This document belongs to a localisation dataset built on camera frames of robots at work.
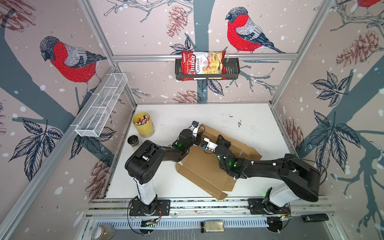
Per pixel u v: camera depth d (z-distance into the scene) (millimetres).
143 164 492
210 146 739
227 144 744
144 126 910
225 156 613
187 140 741
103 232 602
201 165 856
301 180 432
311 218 679
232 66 949
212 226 657
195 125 810
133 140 872
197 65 878
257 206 730
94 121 712
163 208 731
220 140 819
